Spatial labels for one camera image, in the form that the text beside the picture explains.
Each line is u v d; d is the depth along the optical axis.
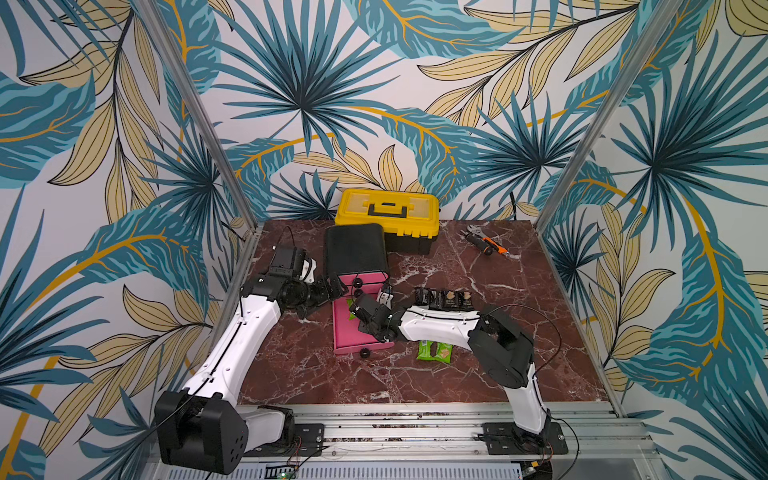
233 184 1.04
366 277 0.84
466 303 0.97
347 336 0.84
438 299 0.97
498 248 1.13
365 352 0.86
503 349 0.50
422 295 0.97
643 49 0.74
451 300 0.98
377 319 0.70
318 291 0.69
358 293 0.88
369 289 0.88
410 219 1.00
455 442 0.75
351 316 0.72
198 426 0.38
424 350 0.86
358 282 0.84
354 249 0.91
